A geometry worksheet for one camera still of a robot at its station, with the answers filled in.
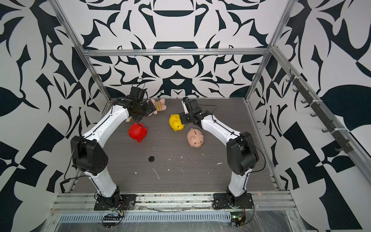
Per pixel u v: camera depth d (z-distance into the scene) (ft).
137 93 2.22
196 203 2.49
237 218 2.34
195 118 2.13
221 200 2.44
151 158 2.92
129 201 2.43
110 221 2.35
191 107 2.30
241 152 1.58
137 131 2.94
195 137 2.87
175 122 3.08
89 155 1.52
